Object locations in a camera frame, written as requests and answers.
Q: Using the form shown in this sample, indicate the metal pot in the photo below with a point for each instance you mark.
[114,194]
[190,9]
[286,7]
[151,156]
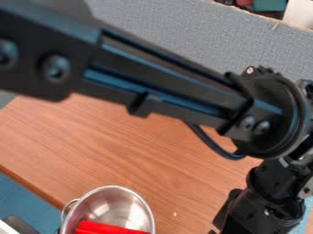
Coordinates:
[114,205]

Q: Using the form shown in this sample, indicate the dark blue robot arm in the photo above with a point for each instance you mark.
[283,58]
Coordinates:
[251,114]

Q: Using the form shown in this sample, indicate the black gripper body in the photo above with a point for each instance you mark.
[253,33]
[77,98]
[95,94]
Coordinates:
[249,214]

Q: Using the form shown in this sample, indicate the red object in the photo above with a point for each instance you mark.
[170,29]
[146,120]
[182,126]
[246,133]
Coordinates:
[88,227]

